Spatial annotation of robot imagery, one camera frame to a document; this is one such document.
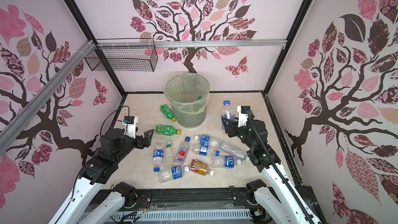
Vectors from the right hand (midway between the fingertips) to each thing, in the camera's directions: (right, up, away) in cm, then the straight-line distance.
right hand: (227, 116), depth 71 cm
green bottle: (-34, -10, +21) cm, 41 cm away
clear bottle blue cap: (0, +2, +2) cm, 3 cm away
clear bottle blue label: (-9, -16, +17) cm, 25 cm away
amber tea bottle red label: (-14, -27, +8) cm, 32 cm away
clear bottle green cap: (-31, -24, +16) cm, 42 cm away
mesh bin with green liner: (-22, +14, +34) cm, 43 cm away
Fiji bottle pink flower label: (-23, -21, +14) cm, 34 cm away
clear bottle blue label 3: (0, -25, +9) cm, 26 cm away
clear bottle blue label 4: (-36, -23, +12) cm, 45 cm away
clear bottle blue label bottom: (-25, -29, +5) cm, 39 cm away
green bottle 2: (-14, +10, +26) cm, 32 cm away
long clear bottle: (+6, -21, +15) cm, 26 cm away
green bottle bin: (-35, 0, +31) cm, 46 cm away
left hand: (-39, -7, +1) cm, 40 cm away
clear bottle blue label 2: (-11, -19, +14) cm, 26 cm away
